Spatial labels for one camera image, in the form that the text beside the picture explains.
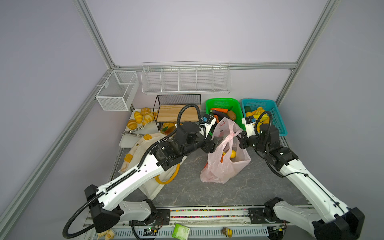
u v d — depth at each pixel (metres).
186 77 0.99
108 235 0.67
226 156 0.65
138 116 1.15
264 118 1.05
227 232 0.68
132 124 1.09
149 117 1.10
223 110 1.16
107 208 0.39
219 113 1.15
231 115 1.12
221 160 0.64
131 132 1.08
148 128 1.08
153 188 0.76
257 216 0.73
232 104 1.19
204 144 0.56
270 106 1.15
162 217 0.73
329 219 0.40
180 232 0.68
